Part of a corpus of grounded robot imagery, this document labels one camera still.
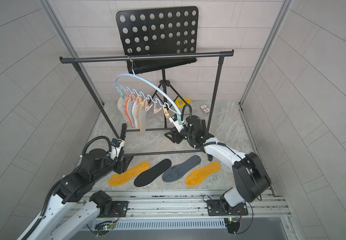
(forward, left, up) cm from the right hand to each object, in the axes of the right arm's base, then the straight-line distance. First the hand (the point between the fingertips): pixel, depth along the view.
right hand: (169, 132), depth 81 cm
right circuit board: (-41, -28, -19) cm, 53 cm away
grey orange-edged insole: (+7, +19, +13) cm, 24 cm away
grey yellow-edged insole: (-19, -14, -17) cm, 29 cm away
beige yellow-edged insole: (+1, +11, +14) cm, 18 cm away
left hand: (-12, +18, +2) cm, 22 cm away
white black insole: (-17, +11, -16) cm, 25 cm away
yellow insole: (-18, +30, -15) cm, 38 cm away
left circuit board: (-39, +29, -14) cm, 50 cm away
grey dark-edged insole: (-16, -3, -16) cm, 23 cm away
